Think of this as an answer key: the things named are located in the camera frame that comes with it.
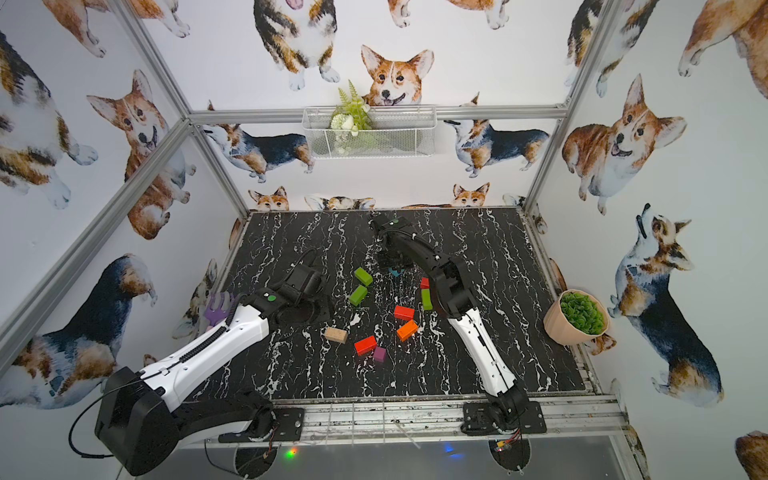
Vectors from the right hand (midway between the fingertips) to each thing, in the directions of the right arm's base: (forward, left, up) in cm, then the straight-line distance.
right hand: (390, 267), depth 102 cm
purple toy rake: (-18, +53, 0) cm, 56 cm away
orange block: (-22, -6, 0) cm, 23 cm away
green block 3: (-13, -12, +1) cm, 17 cm away
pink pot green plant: (-23, -51, +9) cm, 57 cm away
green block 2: (-11, +9, +1) cm, 14 cm away
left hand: (-19, +14, +10) cm, 26 cm away
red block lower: (-27, +6, 0) cm, 28 cm away
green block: (-3, +9, 0) cm, 10 cm away
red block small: (-5, -12, -2) cm, 13 cm away
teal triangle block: (-1, -1, -1) cm, 2 cm away
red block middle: (-17, -5, +1) cm, 18 cm away
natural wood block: (-24, +15, +1) cm, 28 cm away
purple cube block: (-29, +2, -1) cm, 29 cm away
